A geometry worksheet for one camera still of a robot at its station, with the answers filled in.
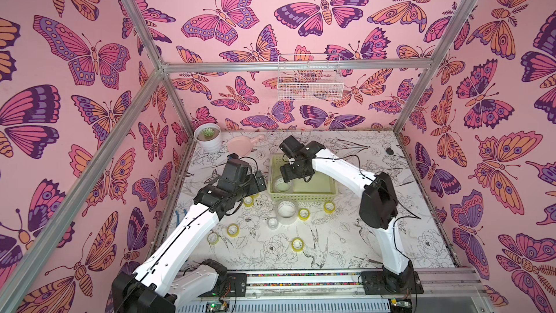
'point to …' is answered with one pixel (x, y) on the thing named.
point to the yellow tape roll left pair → (248, 201)
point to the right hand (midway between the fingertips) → (287, 177)
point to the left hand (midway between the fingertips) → (256, 179)
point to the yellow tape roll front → (297, 244)
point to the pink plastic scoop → (242, 145)
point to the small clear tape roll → (272, 223)
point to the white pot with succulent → (208, 137)
